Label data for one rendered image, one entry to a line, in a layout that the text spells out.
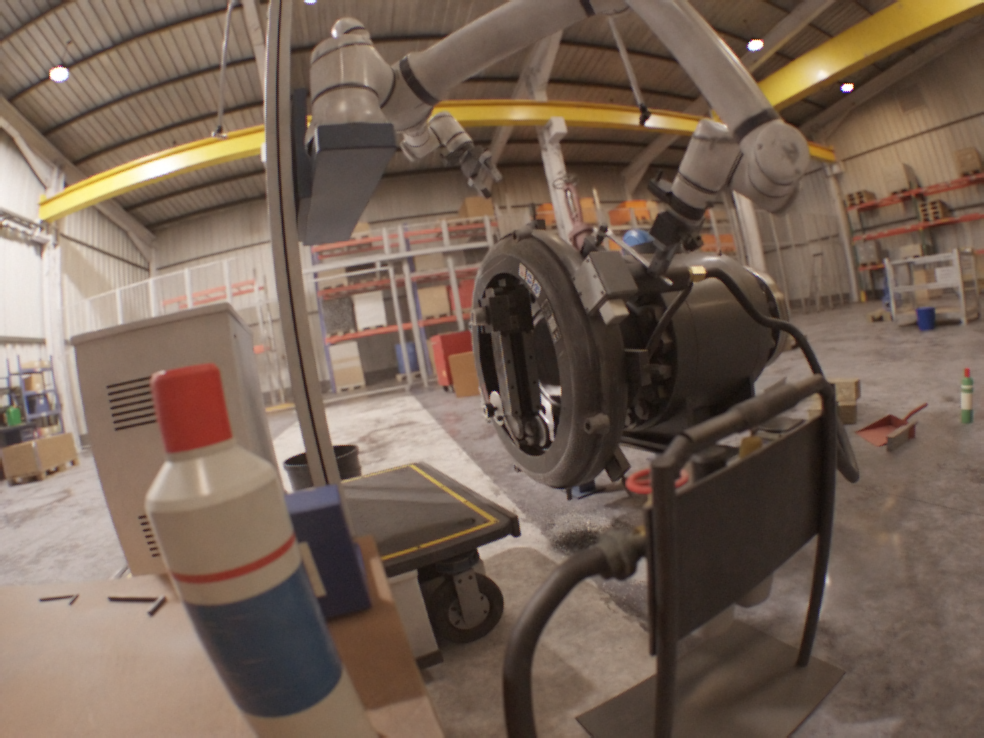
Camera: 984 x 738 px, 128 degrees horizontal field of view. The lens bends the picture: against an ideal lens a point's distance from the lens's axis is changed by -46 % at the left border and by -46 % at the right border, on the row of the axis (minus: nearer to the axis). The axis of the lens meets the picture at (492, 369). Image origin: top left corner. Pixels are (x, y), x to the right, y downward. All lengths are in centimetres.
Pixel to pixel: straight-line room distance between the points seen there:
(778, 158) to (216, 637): 74
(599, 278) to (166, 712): 92
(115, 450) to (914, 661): 151
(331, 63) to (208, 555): 96
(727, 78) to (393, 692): 82
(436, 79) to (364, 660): 108
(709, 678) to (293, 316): 109
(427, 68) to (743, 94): 70
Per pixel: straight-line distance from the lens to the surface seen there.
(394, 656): 35
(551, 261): 104
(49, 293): 1161
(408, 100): 112
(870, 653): 102
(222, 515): 18
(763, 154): 68
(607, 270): 91
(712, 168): 84
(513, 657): 46
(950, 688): 99
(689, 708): 88
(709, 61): 76
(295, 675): 21
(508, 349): 127
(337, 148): 88
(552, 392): 139
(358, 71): 102
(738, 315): 147
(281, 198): 101
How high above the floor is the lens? 69
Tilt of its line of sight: 4 degrees down
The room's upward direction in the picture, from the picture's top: 10 degrees counter-clockwise
